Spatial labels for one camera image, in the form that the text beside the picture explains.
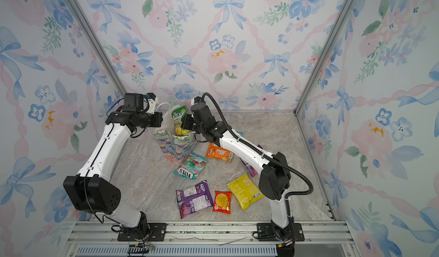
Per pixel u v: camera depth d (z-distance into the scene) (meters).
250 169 0.91
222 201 0.82
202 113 0.58
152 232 0.73
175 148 0.82
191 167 0.90
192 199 0.80
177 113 0.82
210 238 0.74
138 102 0.62
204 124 0.60
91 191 0.42
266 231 0.74
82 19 0.76
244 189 0.84
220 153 0.96
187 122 0.70
